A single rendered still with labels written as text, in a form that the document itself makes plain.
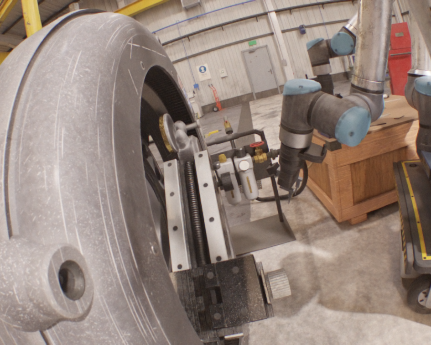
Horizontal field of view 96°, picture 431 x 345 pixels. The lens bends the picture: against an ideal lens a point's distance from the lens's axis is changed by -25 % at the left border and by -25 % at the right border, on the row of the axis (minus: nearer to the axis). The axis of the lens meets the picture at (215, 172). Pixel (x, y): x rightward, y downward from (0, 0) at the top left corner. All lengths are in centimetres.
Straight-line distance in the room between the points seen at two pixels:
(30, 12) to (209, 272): 456
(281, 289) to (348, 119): 35
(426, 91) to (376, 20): 49
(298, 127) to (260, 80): 1042
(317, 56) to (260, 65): 989
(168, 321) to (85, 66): 20
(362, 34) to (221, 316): 62
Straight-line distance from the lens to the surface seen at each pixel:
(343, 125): 55
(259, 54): 1110
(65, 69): 20
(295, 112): 62
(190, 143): 60
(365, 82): 66
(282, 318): 101
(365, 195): 138
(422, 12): 47
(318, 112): 58
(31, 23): 457
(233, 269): 37
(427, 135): 111
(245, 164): 123
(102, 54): 23
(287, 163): 70
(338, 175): 124
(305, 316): 100
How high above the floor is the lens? 80
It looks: 17 degrees down
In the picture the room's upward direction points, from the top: 17 degrees counter-clockwise
